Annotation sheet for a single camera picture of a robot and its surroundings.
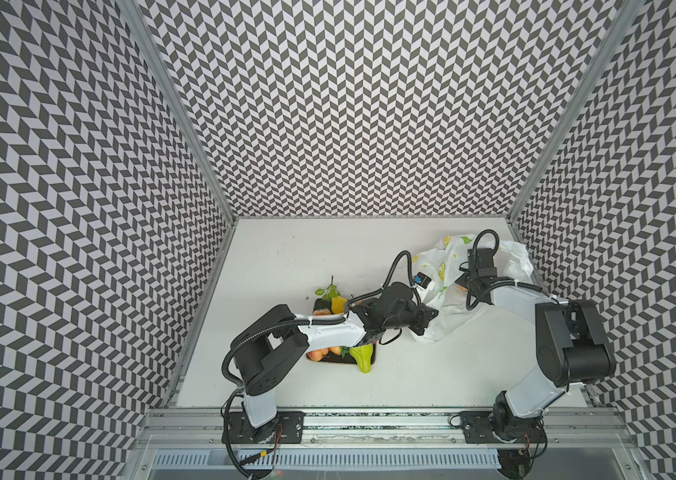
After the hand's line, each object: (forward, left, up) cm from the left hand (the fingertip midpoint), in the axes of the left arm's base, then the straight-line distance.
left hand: (439, 315), depth 79 cm
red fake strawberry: (-8, +33, -8) cm, 35 cm away
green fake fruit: (-8, +20, -7) cm, 23 cm away
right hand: (+17, -14, -9) cm, 23 cm away
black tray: (-8, +25, -8) cm, 27 cm away
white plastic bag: (+14, -2, +3) cm, 15 cm away
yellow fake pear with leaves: (+11, +30, -7) cm, 33 cm away
